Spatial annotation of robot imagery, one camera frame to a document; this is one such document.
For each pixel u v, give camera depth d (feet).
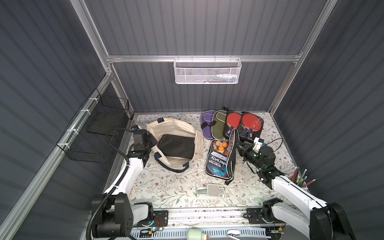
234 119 3.69
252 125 3.56
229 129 3.45
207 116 3.79
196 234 2.07
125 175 1.62
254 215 2.41
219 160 2.99
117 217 1.36
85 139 2.32
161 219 2.38
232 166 2.42
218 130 3.47
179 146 3.40
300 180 2.47
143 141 2.22
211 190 2.58
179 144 3.36
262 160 2.11
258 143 2.52
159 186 2.77
